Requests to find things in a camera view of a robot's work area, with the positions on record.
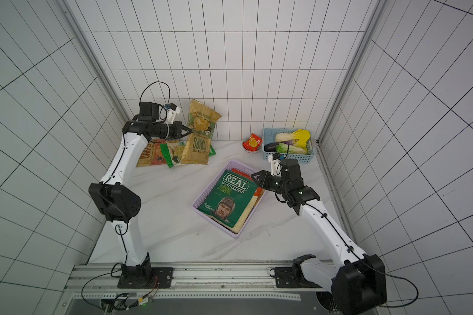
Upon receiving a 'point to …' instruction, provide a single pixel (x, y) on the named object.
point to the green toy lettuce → (284, 148)
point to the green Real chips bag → (230, 198)
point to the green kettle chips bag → (202, 121)
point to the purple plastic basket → (223, 226)
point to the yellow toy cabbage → (302, 136)
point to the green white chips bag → (173, 152)
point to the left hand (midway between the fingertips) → (190, 134)
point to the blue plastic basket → (269, 136)
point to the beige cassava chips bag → (248, 213)
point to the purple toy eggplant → (272, 146)
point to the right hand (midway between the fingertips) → (246, 177)
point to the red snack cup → (253, 144)
